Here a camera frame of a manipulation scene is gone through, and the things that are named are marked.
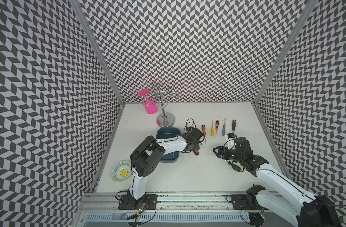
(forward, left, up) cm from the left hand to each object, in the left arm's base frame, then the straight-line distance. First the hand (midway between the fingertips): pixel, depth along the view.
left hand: (194, 146), depth 93 cm
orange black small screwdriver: (+16, -18, +1) cm, 24 cm away
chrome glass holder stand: (+22, +21, +2) cm, 30 cm away
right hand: (-8, -12, +7) cm, 16 cm away
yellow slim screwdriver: (+14, -14, 0) cm, 20 cm away
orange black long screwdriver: (-5, -1, +1) cm, 5 cm away
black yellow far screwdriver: (+19, -31, +1) cm, 36 cm away
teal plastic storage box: (+7, +21, +6) cm, 23 cm away
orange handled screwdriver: (+11, -8, 0) cm, 13 cm away
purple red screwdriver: (+14, -22, +1) cm, 26 cm away
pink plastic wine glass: (+24, +30, +13) cm, 41 cm away
